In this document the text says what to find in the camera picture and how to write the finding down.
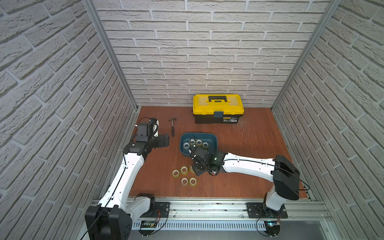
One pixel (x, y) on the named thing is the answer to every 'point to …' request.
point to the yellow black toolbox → (218, 108)
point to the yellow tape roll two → (175, 173)
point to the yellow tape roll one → (192, 141)
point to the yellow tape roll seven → (184, 181)
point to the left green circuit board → (148, 224)
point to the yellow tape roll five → (199, 143)
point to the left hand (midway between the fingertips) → (162, 134)
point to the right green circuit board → (272, 227)
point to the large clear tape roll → (186, 145)
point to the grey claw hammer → (172, 125)
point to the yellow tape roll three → (184, 169)
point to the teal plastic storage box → (210, 138)
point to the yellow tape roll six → (205, 145)
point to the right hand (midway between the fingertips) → (197, 166)
